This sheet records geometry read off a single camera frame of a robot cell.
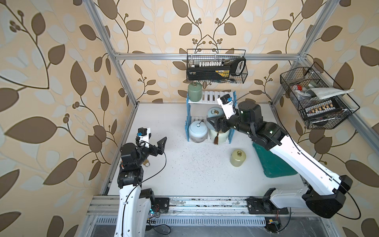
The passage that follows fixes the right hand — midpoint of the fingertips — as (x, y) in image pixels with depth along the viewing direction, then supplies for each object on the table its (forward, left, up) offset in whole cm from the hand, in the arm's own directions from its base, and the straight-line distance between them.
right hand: (214, 113), depth 67 cm
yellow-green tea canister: (-9, -15, -28) cm, 33 cm away
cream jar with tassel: (+4, -5, -27) cm, 28 cm away
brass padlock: (-7, +40, -35) cm, 53 cm away
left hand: (-3, +28, -11) cm, 31 cm away
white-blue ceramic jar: (+6, +7, -23) cm, 25 cm away
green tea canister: (+17, +9, -1) cm, 19 cm away
